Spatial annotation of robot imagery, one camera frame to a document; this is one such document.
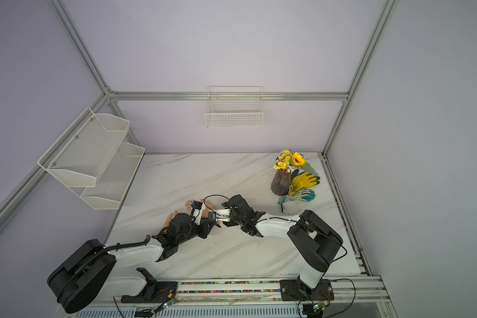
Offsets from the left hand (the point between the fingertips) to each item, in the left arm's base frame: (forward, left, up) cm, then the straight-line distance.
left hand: (214, 222), depth 87 cm
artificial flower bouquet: (+19, -32, +21) cm, 43 cm away
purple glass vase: (+27, -34, -7) cm, 44 cm away
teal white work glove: (+17, -43, -4) cm, 47 cm away
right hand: (+7, -5, +1) cm, 9 cm away
